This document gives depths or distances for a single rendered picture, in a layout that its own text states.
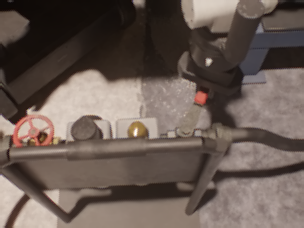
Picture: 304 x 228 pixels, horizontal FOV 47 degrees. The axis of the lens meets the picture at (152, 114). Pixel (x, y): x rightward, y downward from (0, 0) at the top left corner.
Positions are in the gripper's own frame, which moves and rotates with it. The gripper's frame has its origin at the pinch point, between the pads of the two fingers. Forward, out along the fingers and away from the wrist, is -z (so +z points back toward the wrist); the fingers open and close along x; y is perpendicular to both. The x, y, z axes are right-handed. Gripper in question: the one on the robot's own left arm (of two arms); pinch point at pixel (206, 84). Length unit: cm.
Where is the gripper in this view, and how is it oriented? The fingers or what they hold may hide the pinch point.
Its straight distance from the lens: 69.3
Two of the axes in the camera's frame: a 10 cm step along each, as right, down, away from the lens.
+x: 9.1, 3.8, -1.9
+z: 0.0, -4.5, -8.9
